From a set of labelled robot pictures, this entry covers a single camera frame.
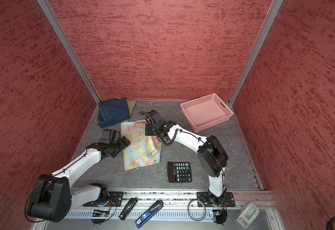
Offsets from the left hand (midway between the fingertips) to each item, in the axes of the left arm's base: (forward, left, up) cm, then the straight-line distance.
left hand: (126, 148), depth 88 cm
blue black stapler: (-34, -19, 0) cm, 39 cm away
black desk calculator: (-14, -33, -2) cm, 36 cm away
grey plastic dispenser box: (-34, -67, -2) cm, 75 cm away
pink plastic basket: (+34, -56, -3) cm, 66 cm away
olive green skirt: (+41, +6, -4) cm, 41 cm away
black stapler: (-32, -7, -2) cm, 33 cm away
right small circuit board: (-34, -55, -8) cm, 65 cm away
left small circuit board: (-33, +9, -7) cm, 35 cm away
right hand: (+7, -14, +8) cm, 17 cm away
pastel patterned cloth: (+1, -10, -4) cm, 11 cm away
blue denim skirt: (+29, +16, +2) cm, 33 cm away
